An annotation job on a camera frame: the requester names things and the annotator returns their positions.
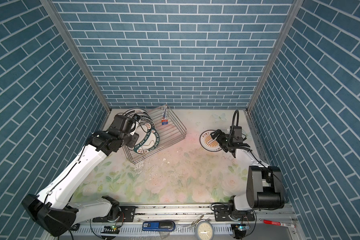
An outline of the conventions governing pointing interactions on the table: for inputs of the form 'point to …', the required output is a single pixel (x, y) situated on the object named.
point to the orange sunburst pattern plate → (208, 142)
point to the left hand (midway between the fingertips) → (132, 133)
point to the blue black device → (158, 226)
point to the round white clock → (204, 230)
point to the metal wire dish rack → (170, 130)
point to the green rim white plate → (148, 139)
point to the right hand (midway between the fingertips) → (214, 135)
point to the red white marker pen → (279, 223)
